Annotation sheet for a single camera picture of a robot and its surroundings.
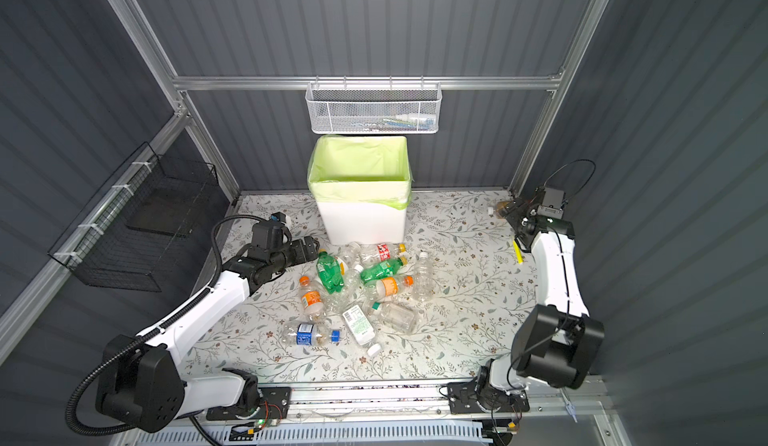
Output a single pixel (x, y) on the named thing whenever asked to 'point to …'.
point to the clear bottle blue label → (309, 334)
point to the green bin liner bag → (373, 169)
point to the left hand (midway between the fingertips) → (307, 246)
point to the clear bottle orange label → (387, 287)
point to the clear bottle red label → (376, 252)
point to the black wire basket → (132, 235)
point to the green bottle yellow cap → (384, 269)
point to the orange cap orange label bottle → (312, 300)
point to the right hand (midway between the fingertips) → (521, 220)
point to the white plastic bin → (363, 223)
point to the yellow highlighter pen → (518, 252)
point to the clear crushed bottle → (393, 316)
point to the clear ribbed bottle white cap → (423, 284)
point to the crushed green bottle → (330, 273)
